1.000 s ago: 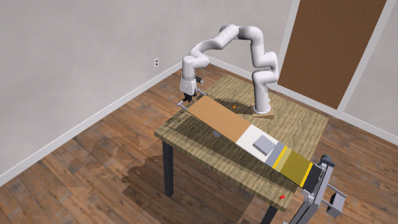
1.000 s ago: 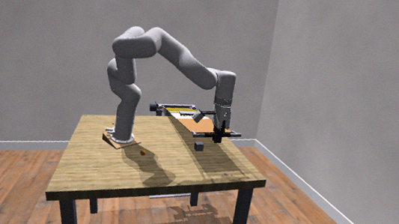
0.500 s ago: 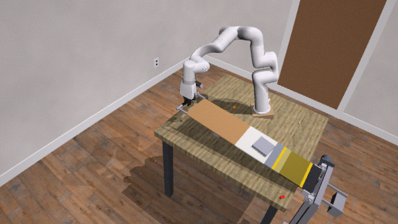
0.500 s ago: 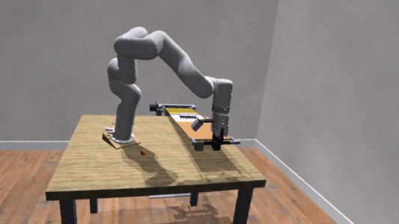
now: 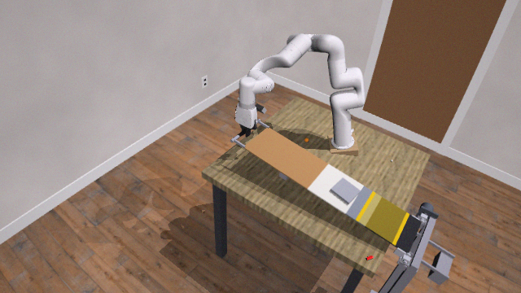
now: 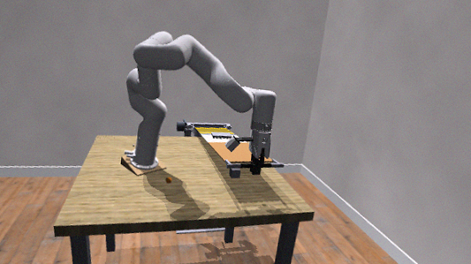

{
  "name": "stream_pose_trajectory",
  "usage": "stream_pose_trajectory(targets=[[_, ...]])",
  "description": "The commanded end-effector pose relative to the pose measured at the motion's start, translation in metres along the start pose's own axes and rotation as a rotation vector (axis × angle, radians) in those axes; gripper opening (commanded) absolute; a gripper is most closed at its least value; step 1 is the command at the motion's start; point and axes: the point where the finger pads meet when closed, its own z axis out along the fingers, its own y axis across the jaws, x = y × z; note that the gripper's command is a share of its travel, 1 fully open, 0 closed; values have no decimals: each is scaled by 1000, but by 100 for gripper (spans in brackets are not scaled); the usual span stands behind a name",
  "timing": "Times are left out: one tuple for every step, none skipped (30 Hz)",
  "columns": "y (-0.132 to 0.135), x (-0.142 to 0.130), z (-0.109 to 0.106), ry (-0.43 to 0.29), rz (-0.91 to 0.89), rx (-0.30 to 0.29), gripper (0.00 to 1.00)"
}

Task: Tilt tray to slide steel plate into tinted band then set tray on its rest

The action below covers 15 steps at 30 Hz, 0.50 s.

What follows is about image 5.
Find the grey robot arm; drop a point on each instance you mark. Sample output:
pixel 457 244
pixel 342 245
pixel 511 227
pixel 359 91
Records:
pixel 298 44

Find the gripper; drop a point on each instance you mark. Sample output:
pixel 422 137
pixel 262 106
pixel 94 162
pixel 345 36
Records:
pixel 246 119

